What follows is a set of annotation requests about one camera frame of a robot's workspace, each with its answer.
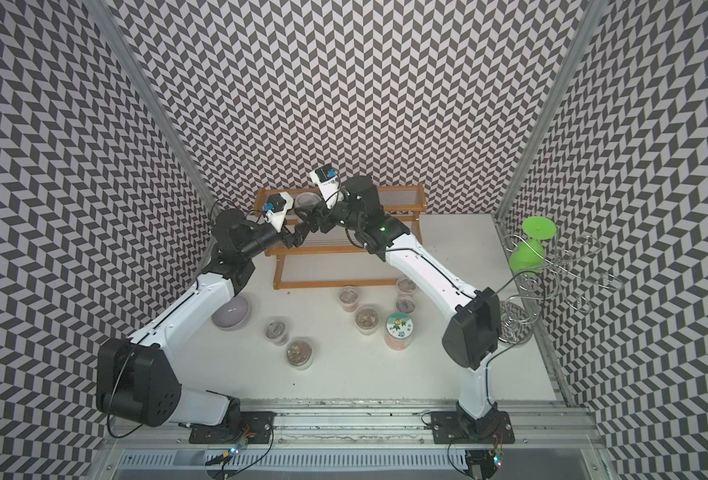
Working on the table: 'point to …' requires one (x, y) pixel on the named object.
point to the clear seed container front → (299, 354)
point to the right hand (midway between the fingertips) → (307, 207)
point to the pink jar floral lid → (399, 329)
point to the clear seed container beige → (366, 320)
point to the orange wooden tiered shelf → (418, 208)
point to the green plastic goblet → (529, 255)
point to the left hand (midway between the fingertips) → (307, 209)
